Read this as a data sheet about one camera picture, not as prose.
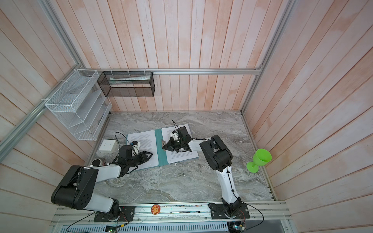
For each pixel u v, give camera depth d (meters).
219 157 0.56
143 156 0.82
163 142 1.01
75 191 0.45
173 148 0.88
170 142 0.89
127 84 1.05
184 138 0.83
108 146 0.96
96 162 0.86
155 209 0.75
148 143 1.01
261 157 0.79
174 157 0.94
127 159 0.73
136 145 0.86
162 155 0.96
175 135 0.95
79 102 0.72
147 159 0.83
